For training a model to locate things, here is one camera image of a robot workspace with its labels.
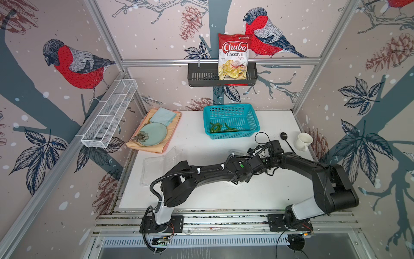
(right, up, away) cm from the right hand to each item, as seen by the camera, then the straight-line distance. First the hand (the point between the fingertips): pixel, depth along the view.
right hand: (246, 165), depth 88 cm
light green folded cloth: (-56, +29, +31) cm, 70 cm away
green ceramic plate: (-60, +16, +20) cm, 66 cm away
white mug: (+36, +13, +7) cm, 39 cm away
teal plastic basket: (-6, +26, +27) cm, 38 cm away
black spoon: (+28, +15, +16) cm, 36 cm away
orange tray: (-51, +9, +11) cm, 53 cm away
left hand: (-3, +1, -5) cm, 6 cm away
